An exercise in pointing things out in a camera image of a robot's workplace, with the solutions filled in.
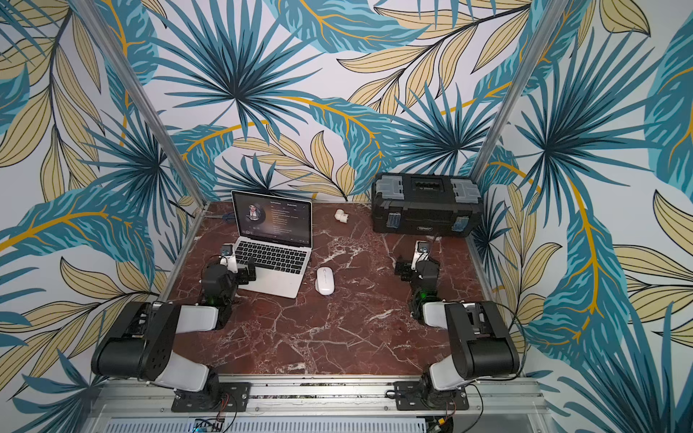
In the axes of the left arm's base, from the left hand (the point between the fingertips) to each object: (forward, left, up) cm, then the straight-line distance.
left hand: (238, 259), depth 92 cm
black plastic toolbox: (+20, -66, +9) cm, 70 cm away
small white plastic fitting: (+26, -34, -5) cm, 43 cm away
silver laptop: (+13, -10, -1) cm, 17 cm away
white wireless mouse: (-5, -30, -5) cm, 31 cm away
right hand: (+2, -61, +2) cm, 61 cm away
